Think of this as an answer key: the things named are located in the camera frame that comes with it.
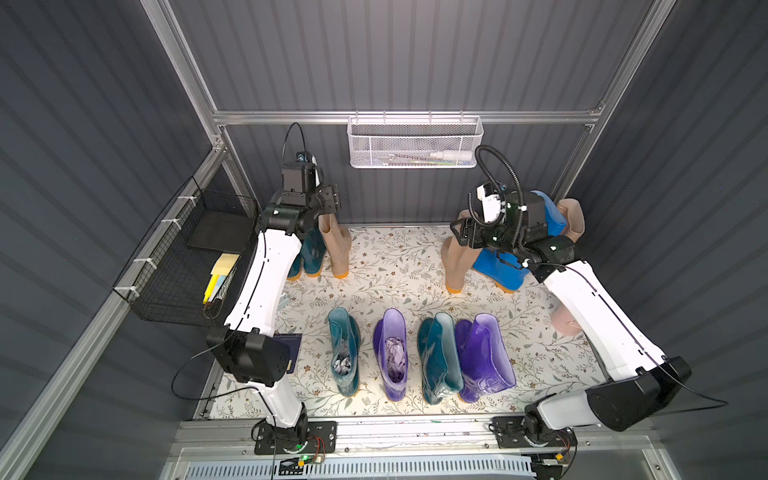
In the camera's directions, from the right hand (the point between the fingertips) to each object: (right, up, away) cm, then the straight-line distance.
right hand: (469, 222), depth 72 cm
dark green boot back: (-45, -7, +26) cm, 53 cm away
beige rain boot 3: (+34, +1, +13) cm, 36 cm away
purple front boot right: (0, -31, -12) cm, 33 cm away
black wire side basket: (-72, -14, -3) cm, 73 cm away
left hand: (-35, +8, +4) cm, 36 cm away
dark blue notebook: (-49, -34, +17) cm, 62 cm away
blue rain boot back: (+29, +2, +15) cm, 33 cm away
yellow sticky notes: (-61, -13, 0) cm, 63 cm away
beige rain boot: (-36, -4, +19) cm, 41 cm away
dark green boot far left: (-52, -13, +31) cm, 62 cm away
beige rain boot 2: (+1, -9, +18) cm, 20 cm away
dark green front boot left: (-29, -26, -9) cm, 40 cm away
